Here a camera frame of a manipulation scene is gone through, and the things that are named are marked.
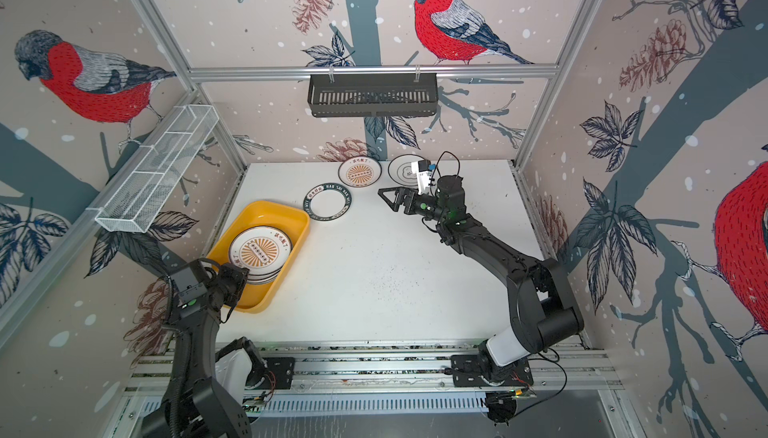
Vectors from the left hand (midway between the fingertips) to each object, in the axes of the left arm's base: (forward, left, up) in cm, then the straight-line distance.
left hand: (245, 266), depth 82 cm
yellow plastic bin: (+21, -7, -8) cm, 24 cm away
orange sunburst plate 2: (+2, -3, -5) cm, 6 cm away
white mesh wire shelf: (+8, +21, +21) cm, 31 cm away
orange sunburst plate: (+7, -1, -4) cm, 8 cm away
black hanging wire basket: (+58, -35, +18) cm, 71 cm away
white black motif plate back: (+46, -45, -8) cm, 65 cm away
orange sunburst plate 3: (+45, -29, -8) cm, 54 cm away
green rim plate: (+31, -17, -10) cm, 37 cm away
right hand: (+13, -40, +15) cm, 45 cm away
